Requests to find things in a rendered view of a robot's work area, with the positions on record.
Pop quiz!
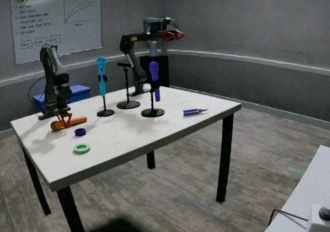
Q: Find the dark blue ring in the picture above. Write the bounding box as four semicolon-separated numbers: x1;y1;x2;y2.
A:
75;128;86;137

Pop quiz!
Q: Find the purple microphone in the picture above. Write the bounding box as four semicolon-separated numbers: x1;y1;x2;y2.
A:
149;62;161;102

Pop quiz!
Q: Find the orange microphone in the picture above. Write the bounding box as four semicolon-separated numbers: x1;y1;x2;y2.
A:
50;116;87;131

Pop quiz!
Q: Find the blue microphone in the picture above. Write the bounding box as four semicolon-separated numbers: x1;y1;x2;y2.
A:
97;56;106;97

